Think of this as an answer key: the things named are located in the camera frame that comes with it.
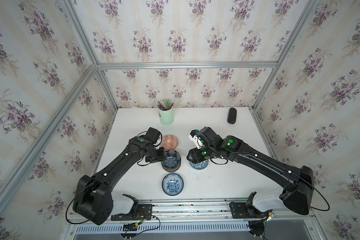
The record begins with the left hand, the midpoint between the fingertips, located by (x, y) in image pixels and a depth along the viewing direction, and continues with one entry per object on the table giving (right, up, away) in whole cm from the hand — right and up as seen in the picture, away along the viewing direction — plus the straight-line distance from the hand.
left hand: (166, 160), depth 80 cm
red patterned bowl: (0, +7, +18) cm, 19 cm away
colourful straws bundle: (-3, +33, +25) cm, 42 cm away
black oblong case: (+49, +26, +35) cm, 65 cm away
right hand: (+14, +4, -7) cm, 16 cm away
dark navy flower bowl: (+3, +2, +5) cm, 7 cm away
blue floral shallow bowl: (+4, -14, +1) cm, 14 cm away
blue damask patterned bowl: (+20, -5, +8) cm, 22 cm away
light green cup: (-2, +25, +23) cm, 34 cm away
